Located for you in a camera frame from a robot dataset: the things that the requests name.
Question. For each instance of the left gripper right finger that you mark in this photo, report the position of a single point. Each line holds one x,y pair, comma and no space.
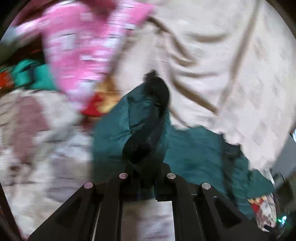
200,212

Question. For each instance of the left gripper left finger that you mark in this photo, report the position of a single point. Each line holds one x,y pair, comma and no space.
93,212

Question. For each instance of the green quilted puffer jacket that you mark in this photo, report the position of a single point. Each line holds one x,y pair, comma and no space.
137,134

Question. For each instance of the floral leaf fleece blanket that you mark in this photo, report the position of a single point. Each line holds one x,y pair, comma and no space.
47,154

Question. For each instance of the red yellow patterned cloth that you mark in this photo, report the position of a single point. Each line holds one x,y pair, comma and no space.
105,97

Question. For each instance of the beige embossed quilt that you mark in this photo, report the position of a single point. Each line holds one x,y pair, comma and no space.
229,66

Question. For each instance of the teal green garment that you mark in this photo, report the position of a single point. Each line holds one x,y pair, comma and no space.
33,75

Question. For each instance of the pink penguin pajama garment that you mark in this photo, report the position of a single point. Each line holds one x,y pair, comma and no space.
81,39

